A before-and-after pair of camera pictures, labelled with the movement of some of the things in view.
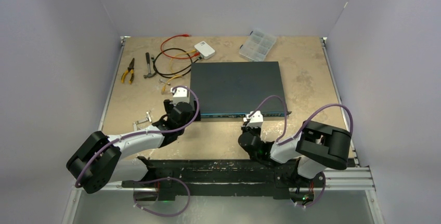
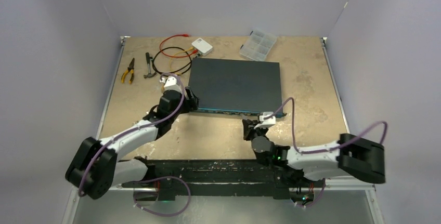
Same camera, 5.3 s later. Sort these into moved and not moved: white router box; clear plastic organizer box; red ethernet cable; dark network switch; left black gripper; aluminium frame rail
Moved: left black gripper; white router box
Not moved: dark network switch; aluminium frame rail; clear plastic organizer box; red ethernet cable
